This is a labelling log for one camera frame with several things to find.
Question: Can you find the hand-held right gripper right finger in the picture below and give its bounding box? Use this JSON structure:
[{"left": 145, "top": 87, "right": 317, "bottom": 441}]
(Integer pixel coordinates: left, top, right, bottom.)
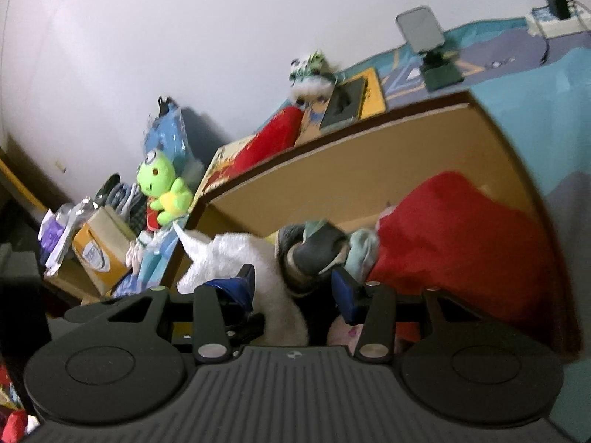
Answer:
[{"left": 331, "top": 270, "right": 509, "bottom": 361}]

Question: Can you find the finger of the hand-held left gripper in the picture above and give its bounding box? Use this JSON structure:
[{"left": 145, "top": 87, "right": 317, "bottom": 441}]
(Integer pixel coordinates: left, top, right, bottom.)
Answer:
[{"left": 203, "top": 278, "right": 245, "bottom": 308}]

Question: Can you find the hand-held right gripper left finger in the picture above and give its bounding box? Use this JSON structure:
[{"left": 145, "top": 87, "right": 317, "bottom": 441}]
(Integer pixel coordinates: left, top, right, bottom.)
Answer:
[{"left": 74, "top": 264, "right": 264, "bottom": 363}]

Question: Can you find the pale pink soft toy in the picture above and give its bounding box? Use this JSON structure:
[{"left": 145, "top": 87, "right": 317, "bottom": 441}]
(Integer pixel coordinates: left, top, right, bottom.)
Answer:
[{"left": 325, "top": 318, "right": 402, "bottom": 348}]

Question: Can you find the mint green soft cloth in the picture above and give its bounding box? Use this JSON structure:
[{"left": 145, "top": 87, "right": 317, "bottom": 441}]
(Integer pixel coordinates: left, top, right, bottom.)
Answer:
[{"left": 344, "top": 230, "right": 380, "bottom": 278}]

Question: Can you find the multicoloured soft toy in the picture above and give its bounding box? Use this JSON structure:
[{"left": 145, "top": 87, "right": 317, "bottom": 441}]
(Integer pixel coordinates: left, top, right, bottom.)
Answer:
[{"left": 276, "top": 220, "right": 354, "bottom": 296}]

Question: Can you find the brown cardboard box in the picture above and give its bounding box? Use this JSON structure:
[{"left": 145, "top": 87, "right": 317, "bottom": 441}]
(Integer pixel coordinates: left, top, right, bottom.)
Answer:
[{"left": 161, "top": 90, "right": 583, "bottom": 361}]

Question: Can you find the red cloth hat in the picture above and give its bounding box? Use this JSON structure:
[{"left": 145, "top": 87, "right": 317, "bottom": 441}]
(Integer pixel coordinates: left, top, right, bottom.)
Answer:
[{"left": 369, "top": 171, "right": 555, "bottom": 347}]

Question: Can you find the clear plastic bag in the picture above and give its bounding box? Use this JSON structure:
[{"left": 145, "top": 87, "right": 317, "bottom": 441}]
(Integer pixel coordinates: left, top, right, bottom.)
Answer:
[{"left": 39, "top": 198, "right": 95, "bottom": 278}]

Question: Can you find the light blue pouch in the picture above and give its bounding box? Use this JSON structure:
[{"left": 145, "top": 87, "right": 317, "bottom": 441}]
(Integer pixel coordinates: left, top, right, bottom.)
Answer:
[{"left": 139, "top": 231, "right": 182, "bottom": 283}]

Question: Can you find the yellow brown carton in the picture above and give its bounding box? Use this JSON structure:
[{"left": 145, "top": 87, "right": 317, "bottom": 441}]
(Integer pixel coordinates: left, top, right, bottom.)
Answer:
[{"left": 71, "top": 205, "right": 137, "bottom": 296}]

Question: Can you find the picture book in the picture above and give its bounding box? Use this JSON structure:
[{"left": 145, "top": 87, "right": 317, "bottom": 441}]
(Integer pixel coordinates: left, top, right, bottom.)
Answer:
[{"left": 191, "top": 136, "right": 259, "bottom": 213}]

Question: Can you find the green frog plush toy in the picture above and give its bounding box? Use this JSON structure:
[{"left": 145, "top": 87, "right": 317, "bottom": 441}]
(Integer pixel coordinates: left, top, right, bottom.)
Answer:
[{"left": 136, "top": 150, "right": 195, "bottom": 224}]

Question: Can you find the striped cloth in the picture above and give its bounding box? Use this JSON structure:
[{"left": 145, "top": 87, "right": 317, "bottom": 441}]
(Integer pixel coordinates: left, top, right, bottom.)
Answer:
[{"left": 95, "top": 173, "right": 153, "bottom": 236}]

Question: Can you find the red chili plush toy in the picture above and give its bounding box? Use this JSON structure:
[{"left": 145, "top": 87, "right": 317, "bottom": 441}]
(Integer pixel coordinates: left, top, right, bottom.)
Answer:
[{"left": 233, "top": 105, "right": 303, "bottom": 171}]

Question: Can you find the blue plastic bag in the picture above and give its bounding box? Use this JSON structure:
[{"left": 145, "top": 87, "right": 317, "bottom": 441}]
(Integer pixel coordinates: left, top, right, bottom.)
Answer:
[{"left": 143, "top": 97, "right": 195, "bottom": 171}]

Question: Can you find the black smartphone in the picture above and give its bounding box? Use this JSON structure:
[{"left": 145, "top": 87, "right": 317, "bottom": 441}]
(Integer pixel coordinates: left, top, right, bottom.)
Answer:
[{"left": 320, "top": 78, "right": 368, "bottom": 129}]

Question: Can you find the yellow book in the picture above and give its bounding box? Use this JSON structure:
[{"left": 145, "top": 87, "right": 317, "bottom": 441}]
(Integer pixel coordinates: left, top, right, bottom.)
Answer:
[{"left": 295, "top": 67, "right": 386, "bottom": 146}]

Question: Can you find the panda plush toy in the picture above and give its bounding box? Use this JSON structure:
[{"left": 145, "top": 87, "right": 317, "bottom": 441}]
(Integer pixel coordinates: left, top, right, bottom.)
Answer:
[{"left": 288, "top": 51, "right": 340, "bottom": 102}]

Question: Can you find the phone stand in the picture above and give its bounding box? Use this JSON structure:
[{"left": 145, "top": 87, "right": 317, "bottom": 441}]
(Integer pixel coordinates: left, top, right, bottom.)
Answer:
[{"left": 396, "top": 6, "right": 465, "bottom": 92}]

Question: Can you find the white power strip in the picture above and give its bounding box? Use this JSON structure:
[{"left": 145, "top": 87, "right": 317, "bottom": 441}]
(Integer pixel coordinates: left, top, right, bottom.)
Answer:
[{"left": 526, "top": 2, "right": 591, "bottom": 38}]

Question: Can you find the black cable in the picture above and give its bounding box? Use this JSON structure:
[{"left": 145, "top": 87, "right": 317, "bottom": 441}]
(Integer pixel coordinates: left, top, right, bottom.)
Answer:
[{"left": 537, "top": 32, "right": 553, "bottom": 66}]

